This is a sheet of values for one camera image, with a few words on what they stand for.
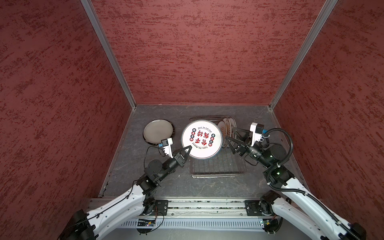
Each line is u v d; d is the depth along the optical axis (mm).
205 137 685
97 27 777
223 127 926
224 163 897
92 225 426
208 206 758
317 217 438
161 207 742
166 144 643
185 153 683
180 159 633
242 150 569
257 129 559
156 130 1025
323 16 741
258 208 734
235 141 576
